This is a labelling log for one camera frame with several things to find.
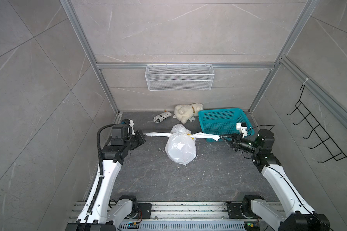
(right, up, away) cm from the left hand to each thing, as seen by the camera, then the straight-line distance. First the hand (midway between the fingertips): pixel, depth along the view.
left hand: (145, 132), depth 74 cm
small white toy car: (+5, +10, +37) cm, 39 cm away
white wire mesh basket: (+18, +38, +26) cm, 49 cm away
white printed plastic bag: (+18, -6, -8) cm, 21 cm away
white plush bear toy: (+21, +13, +31) cm, 40 cm away
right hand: (+39, -2, -3) cm, 40 cm away
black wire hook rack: (+84, -6, -14) cm, 85 cm away
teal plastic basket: (+49, +6, +26) cm, 56 cm away
